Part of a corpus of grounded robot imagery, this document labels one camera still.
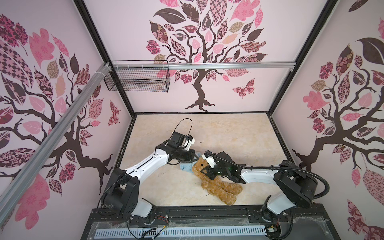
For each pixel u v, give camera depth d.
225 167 0.68
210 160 0.76
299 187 0.44
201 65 0.92
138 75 0.95
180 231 0.70
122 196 0.42
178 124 0.70
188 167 0.82
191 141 0.79
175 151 0.67
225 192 0.74
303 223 0.71
